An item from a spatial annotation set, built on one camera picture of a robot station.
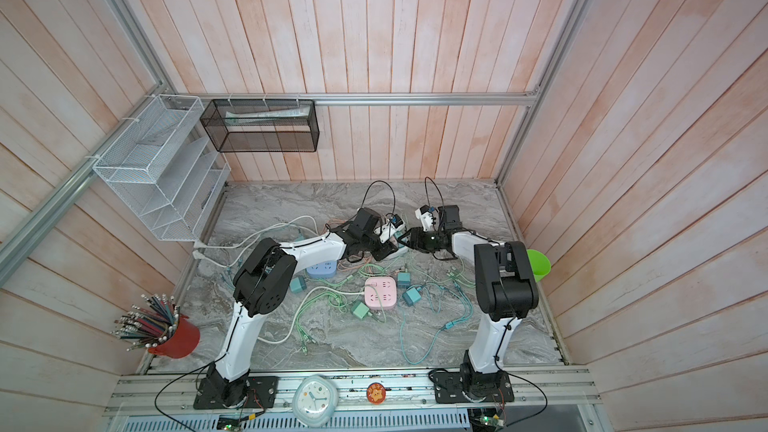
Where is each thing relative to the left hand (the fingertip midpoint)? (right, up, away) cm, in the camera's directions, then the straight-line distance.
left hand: (391, 246), depth 98 cm
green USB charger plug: (-10, -17, -12) cm, 23 cm away
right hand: (+4, +2, -1) cm, 5 cm away
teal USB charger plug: (+3, -9, -5) cm, 11 cm away
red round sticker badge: (-5, -34, -24) cm, 42 cm away
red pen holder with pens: (-60, -16, -25) cm, 66 cm away
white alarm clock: (-20, -33, -28) cm, 48 cm away
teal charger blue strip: (+6, -13, -10) cm, 17 cm away
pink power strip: (-2, -12, -9) cm, 15 cm away
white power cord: (-26, -14, -7) cm, 30 cm away
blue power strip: (-22, -7, -5) cm, 24 cm away
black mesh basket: (-46, +43, +7) cm, 63 cm away
